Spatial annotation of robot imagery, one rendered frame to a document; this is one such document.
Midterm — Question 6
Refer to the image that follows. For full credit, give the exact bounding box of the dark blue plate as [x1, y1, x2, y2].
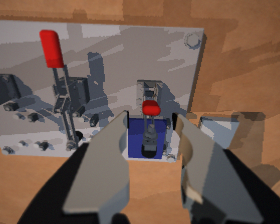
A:
[128, 115, 167, 159]

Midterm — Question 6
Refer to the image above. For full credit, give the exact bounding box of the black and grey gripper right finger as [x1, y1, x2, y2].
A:
[172, 112, 280, 224]

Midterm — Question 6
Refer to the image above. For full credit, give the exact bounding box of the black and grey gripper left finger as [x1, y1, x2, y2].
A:
[17, 110, 129, 224]

